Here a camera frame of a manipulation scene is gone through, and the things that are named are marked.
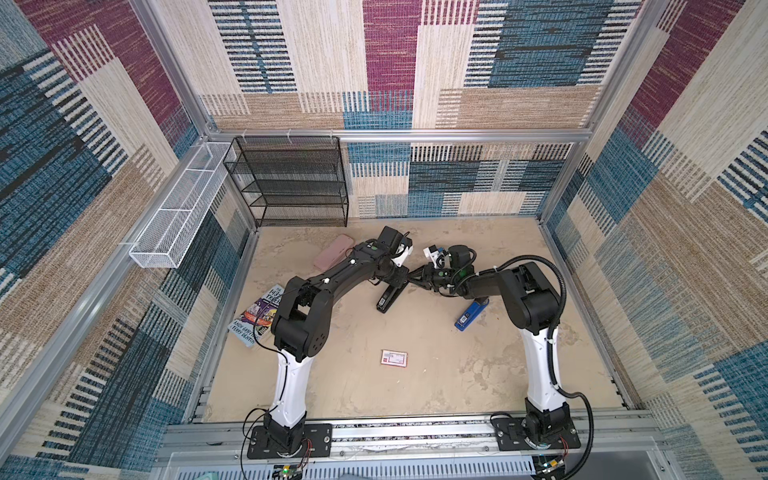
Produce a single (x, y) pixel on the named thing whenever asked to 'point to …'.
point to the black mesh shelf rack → (290, 181)
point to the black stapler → (390, 296)
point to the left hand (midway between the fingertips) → (402, 273)
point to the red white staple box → (394, 358)
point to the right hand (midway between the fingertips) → (407, 279)
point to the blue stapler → (472, 314)
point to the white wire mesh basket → (172, 235)
